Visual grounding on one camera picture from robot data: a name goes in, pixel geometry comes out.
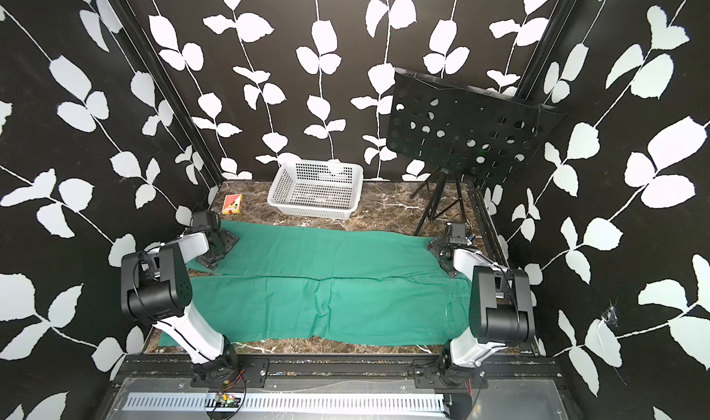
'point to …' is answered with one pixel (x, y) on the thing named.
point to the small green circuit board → (226, 401)
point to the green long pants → (276, 285)
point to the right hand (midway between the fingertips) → (437, 246)
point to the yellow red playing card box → (232, 203)
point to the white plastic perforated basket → (316, 189)
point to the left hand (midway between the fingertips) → (226, 242)
